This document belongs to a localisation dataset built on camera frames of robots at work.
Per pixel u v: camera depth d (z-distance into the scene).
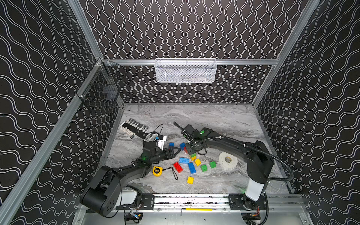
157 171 0.84
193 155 0.88
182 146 0.92
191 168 0.86
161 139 0.80
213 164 0.87
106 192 0.42
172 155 0.75
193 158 0.88
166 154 0.76
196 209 0.72
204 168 0.86
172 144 0.93
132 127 1.05
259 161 0.46
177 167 0.86
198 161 0.88
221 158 0.90
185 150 0.78
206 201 0.76
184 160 0.88
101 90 0.92
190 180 0.80
